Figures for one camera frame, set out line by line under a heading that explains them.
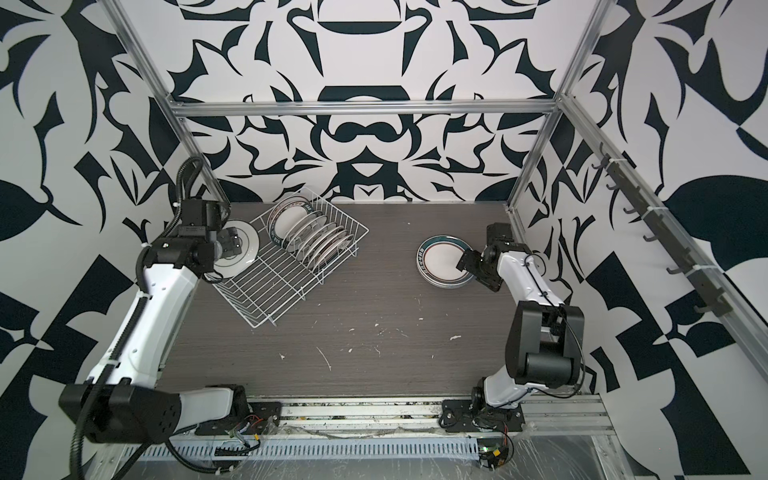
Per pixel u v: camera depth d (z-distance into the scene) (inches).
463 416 29.2
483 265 30.4
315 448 25.5
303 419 29.9
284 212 38.2
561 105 34.9
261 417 28.7
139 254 19.7
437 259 40.2
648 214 23.3
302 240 39.2
